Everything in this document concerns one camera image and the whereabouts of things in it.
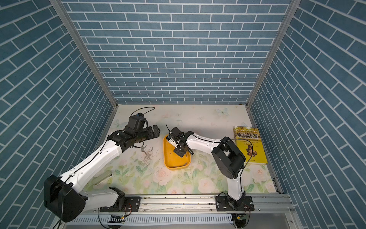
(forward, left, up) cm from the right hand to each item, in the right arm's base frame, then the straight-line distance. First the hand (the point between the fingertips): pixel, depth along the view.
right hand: (181, 149), depth 92 cm
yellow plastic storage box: (-6, +5, -5) cm, 10 cm away
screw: (-7, -4, -3) cm, 9 cm away
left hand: (+1, +13, +17) cm, 21 cm away
